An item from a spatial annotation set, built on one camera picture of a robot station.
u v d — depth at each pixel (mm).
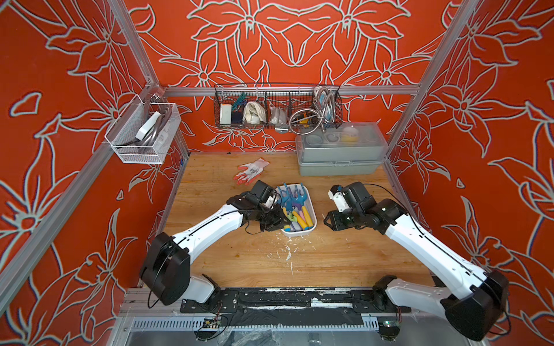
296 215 896
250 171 1105
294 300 743
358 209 570
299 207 941
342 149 992
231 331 683
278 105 961
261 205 668
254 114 898
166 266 410
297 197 961
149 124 696
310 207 913
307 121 875
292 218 878
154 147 670
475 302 367
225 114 904
